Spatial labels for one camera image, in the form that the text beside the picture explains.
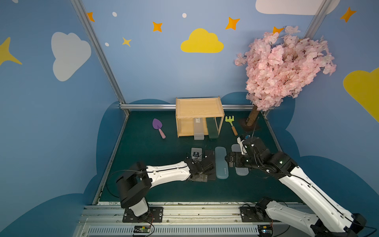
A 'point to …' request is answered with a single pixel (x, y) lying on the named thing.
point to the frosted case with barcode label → (202, 177)
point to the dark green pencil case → (212, 127)
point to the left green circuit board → (142, 229)
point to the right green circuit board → (265, 230)
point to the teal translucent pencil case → (222, 170)
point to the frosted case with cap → (198, 128)
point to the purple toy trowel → (158, 125)
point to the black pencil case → (209, 156)
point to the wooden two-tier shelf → (187, 108)
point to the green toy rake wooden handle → (230, 120)
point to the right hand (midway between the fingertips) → (234, 156)
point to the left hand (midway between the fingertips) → (198, 172)
